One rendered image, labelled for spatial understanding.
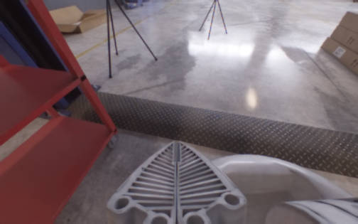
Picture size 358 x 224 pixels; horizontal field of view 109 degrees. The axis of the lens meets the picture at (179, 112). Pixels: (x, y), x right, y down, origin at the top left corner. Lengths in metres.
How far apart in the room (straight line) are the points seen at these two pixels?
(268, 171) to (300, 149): 0.60
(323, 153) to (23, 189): 1.53
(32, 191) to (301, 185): 0.99
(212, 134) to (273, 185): 0.48
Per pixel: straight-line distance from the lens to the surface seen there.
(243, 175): 0.45
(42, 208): 0.82
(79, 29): 3.54
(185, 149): 0.16
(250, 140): 0.94
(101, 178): 0.90
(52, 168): 0.89
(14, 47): 1.21
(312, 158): 1.10
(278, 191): 0.55
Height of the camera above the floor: 0.76
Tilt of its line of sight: 47 degrees down
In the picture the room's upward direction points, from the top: 1 degrees counter-clockwise
